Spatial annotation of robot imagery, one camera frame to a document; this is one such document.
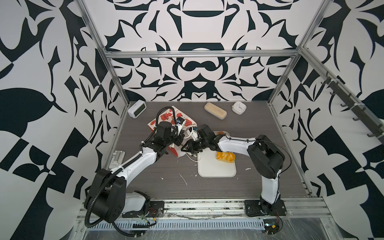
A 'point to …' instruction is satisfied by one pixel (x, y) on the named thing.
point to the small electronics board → (271, 226)
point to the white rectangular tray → (208, 166)
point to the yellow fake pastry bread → (228, 157)
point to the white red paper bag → (184, 123)
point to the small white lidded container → (239, 107)
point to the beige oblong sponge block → (215, 110)
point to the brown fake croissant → (221, 133)
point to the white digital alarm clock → (137, 109)
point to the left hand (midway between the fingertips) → (183, 127)
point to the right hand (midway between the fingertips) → (183, 148)
